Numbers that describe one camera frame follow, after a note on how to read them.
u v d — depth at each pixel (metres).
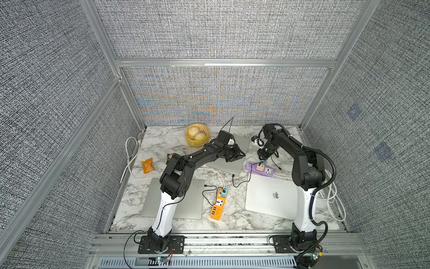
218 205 0.82
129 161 1.00
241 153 0.90
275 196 0.88
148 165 0.99
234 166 0.97
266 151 0.88
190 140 1.07
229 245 0.75
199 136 1.06
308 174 0.57
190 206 0.82
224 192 0.82
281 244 0.73
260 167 0.91
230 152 0.84
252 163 0.98
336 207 0.90
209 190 0.90
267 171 0.95
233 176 0.95
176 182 0.55
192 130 1.10
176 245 0.73
